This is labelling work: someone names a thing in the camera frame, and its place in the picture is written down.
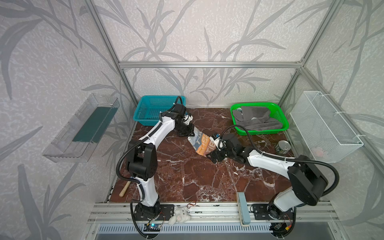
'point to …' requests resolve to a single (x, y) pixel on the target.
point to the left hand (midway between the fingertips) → (196, 129)
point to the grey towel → (254, 117)
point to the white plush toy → (181, 215)
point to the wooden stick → (124, 189)
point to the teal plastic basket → (147, 112)
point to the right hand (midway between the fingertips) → (212, 146)
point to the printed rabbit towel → (202, 143)
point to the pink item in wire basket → (318, 152)
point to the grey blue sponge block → (244, 210)
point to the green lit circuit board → (152, 227)
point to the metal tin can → (283, 146)
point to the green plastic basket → (275, 113)
